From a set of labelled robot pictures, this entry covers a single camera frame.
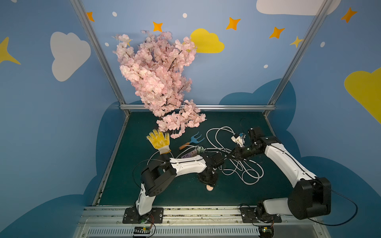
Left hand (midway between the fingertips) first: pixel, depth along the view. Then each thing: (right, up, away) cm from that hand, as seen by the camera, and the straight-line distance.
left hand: (213, 183), depth 84 cm
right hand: (+9, +16, -3) cm, 19 cm away
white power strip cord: (+22, +4, +5) cm, 23 cm away
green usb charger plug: (-7, +18, +9) cm, 21 cm away
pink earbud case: (-3, -1, -4) cm, 5 cm away
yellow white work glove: (-35, +22, +20) cm, 46 cm away
